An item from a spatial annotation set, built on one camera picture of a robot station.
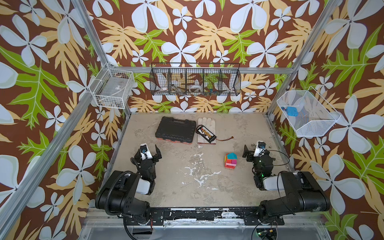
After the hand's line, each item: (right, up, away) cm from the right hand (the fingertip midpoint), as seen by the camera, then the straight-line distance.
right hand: (252, 145), depth 89 cm
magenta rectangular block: (-12, -9, -4) cm, 16 cm away
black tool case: (-44, +8, +16) cm, 47 cm away
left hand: (-64, 0, -3) cm, 64 cm away
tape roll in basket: (-35, +37, +9) cm, 52 cm away
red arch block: (-14, -12, -2) cm, 19 cm away
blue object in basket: (+22, +20, -3) cm, 30 cm away
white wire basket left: (-85, +34, -3) cm, 91 cm away
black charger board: (-26, +6, +15) cm, 31 cm away
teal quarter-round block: (-14, -6, -5) cm, 16 cm away
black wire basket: (-37, +43, +9) cm, 57 cm away
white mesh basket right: (+29, +17, -11) cm, 35 cm away
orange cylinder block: (-16, -8, +1) cm, 17 cm away
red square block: (-15, -9, -3) cm, 18 cm away
